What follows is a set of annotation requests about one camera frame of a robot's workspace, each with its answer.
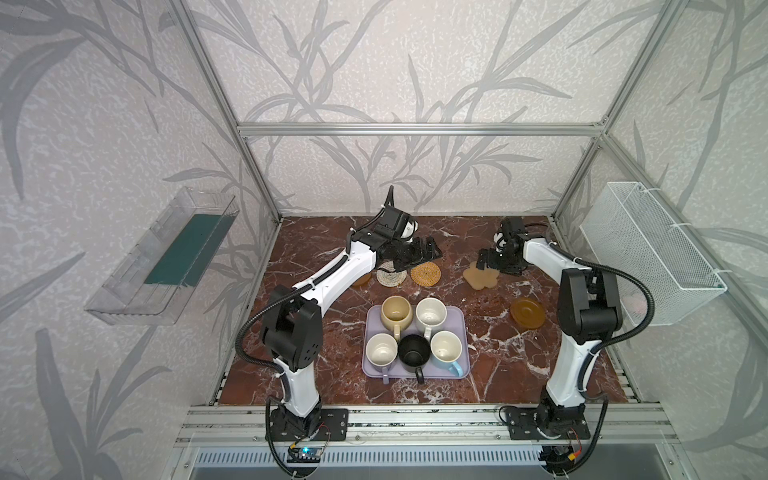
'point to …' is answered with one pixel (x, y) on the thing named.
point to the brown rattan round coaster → (427, 274)
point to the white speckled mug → (430, 315)
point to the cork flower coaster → (481, 278)
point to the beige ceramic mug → (396, 312)
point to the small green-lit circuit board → (309, 454)
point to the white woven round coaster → (390, 279)
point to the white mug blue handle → (445, 349)
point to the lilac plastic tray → (456, 322)
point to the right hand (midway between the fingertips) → (491, 257)
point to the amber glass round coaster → (362, 280)
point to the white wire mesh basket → (628, 230)
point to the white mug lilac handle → (381, 352)
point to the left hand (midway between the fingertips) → (436, 250)
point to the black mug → (414, 350)
